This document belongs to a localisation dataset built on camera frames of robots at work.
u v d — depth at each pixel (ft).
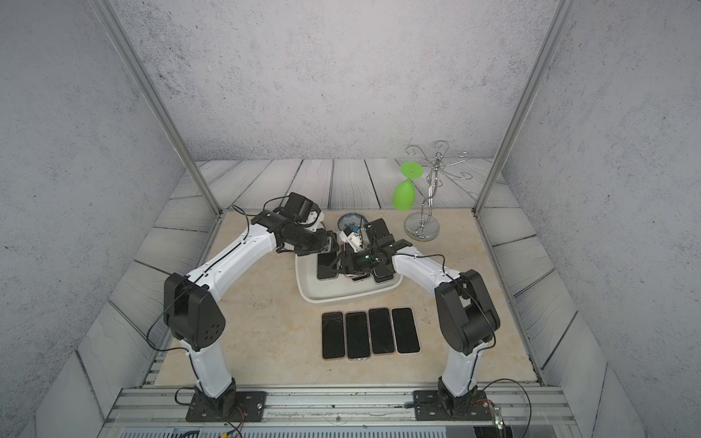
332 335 2.79
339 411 2.38
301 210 2.25
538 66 2.61
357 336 2.81
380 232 2.39
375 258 2.23
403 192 3.08
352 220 3.76
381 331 2.80
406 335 2.75
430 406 2.36
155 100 2.83
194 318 1.54
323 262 2.65
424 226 3.73
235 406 2.32
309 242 2.44
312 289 3.17
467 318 1.57
